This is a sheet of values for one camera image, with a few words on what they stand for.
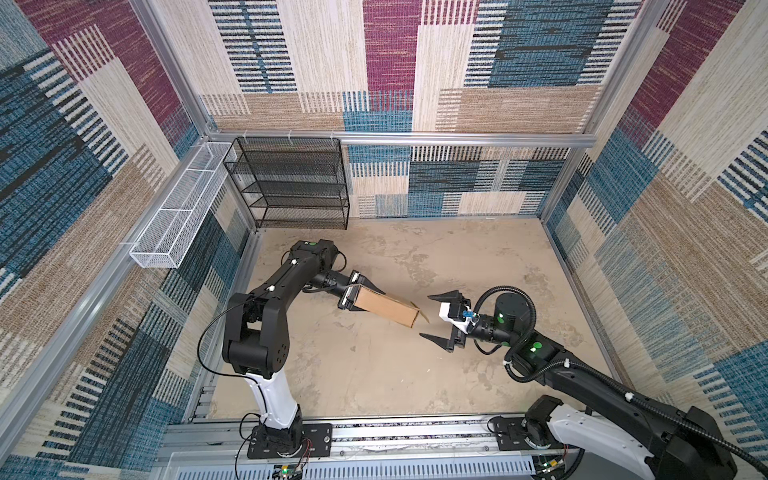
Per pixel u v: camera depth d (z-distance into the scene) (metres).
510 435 0.73
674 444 0.40
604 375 0.50
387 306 0.70
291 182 1.11
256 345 0.49
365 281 0.74
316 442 0.73
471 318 0.60
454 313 0.58
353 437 0.76
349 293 0.74
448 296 0.69
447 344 0.64
